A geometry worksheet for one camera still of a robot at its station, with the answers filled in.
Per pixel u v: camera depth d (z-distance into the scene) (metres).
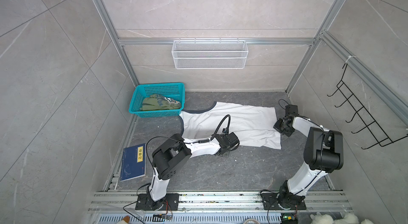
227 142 0.70
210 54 1.01
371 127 0.64
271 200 0.73
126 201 0.76
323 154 0.49
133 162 0.85
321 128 0.53
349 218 0.66
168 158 0.49
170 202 0.73
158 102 1.04
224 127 0.83
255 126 1.01
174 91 1.14
